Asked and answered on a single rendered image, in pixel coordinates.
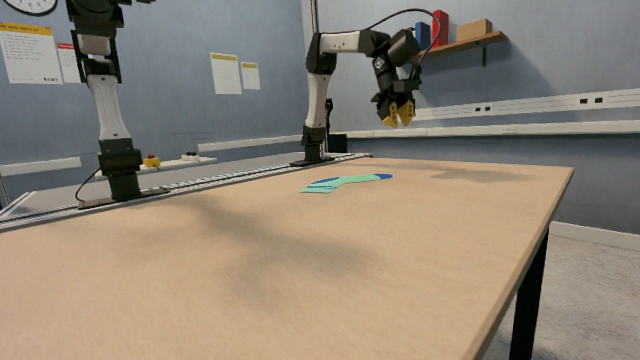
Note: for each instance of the mint green sock with blue heel and toe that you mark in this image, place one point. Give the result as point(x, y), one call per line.
point(328, 185)

